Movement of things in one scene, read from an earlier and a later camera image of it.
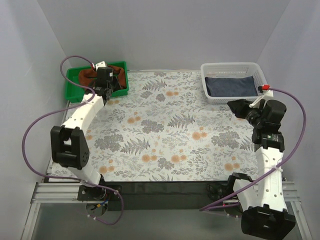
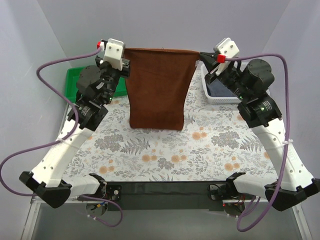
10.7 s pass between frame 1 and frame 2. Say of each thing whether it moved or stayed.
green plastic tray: stayed
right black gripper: moved
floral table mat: stayed
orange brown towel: moved
